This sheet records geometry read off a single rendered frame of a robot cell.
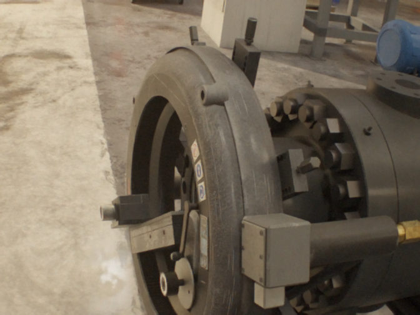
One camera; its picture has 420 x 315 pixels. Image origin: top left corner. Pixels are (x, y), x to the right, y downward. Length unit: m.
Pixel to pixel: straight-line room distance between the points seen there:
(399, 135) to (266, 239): 0.55
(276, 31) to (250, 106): 4.16
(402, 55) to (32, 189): 1.67
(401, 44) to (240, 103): 0.74
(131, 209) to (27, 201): 1.15
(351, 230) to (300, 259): 0.12
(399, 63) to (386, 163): 0.48
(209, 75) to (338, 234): 0.40
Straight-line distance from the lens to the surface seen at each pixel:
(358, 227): 1.07
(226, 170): 1.05
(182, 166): 1.58
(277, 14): 5.23
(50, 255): 2.25
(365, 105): 1.43
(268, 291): 1.00
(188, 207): 1.14
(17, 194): 2.64
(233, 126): 1.08
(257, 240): 0.97
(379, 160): 1.32
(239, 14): 5.12
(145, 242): 1.45
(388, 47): 1.78
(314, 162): 1.01
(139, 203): 1.49
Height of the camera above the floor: 1.32
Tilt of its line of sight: 26 degrees down
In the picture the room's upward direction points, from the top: 8 degrees clockwise
